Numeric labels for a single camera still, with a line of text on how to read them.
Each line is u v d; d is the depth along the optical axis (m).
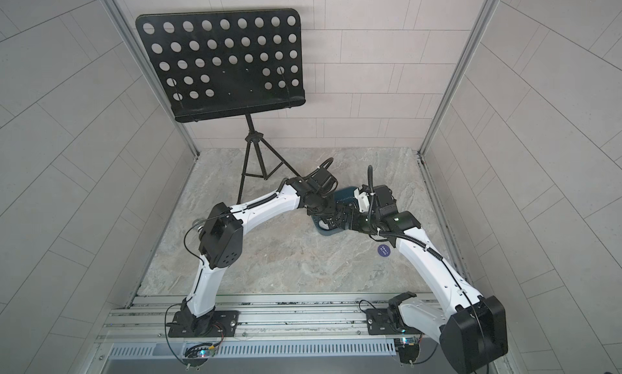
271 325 0.72
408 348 0.67
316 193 0.68
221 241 0.51
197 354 0.66
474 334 0.38
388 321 0.71
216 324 0.70
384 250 0.87
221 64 0.63
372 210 0.60
